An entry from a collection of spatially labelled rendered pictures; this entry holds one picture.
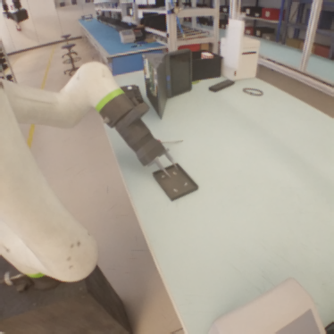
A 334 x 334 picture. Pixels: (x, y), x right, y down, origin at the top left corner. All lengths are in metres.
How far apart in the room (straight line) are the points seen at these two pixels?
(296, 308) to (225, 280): 0.19
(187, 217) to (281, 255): 0.22
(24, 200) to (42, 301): 0.46
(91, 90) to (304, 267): 0.65
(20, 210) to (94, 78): 0.40
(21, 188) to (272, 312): 0.35
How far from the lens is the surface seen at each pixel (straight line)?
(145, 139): 0.62
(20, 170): 0.33
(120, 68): 2.53
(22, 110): 0.56
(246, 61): 1.33
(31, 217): 0.38
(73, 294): 0.73
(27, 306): 0.78
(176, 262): 0.48
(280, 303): 0.32
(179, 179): 0.62
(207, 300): 0.45
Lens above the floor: 1.43
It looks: 41 degrees down
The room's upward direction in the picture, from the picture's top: 4 degrees counter-clockwise
